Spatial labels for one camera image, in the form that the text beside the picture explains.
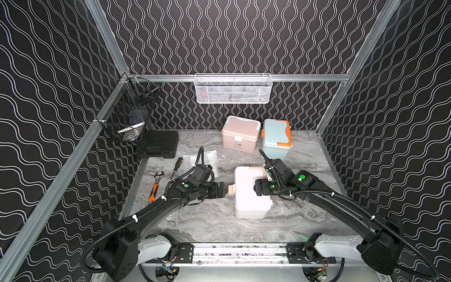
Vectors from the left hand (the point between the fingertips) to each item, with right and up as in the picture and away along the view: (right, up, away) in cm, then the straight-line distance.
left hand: (220, 189), depth 80 cm
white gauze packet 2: (-4, +6, +20) cm, 22 cm away
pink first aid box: (+11, +27, +20) cm, 35 cm away
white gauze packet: (-7, +13, +26) cm, 30 cm away
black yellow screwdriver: (-25, +10, +22) cm, 35 cm away
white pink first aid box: (+12, -5, -6) cm, 14 cm away
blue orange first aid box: (+31, +25, +18) cm, 44 cm away
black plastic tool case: (-40, +22, +28) cm, 53 cm away
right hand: (+19, +2, -2) cm, 19 cm away
